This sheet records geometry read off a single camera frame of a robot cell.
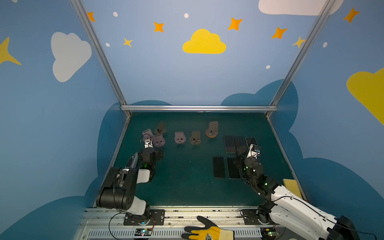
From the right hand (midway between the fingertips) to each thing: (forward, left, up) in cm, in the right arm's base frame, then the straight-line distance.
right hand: (244, 151), depth 82 cm
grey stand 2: (+15, +28, -12) cm, 34 cm away
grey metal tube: (-4, +67, -13) cm, 68 cm away
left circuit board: (-39, +51, -15) cm, 65 cm away
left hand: (+5, +54, -9) cm, 55 cm away
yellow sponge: (-12, -30, -16) cm, 36 cm away
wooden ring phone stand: (+22, +16, -11) cm, 29 cm away
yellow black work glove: (-37, +19, -12) cm, 43 cm away
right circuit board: (-36, -10, -16) cm, 41 cm away
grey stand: (+12, +53, -11) cm, 56 cm away
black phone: (-4, +13, -14) cm, 19 cm away
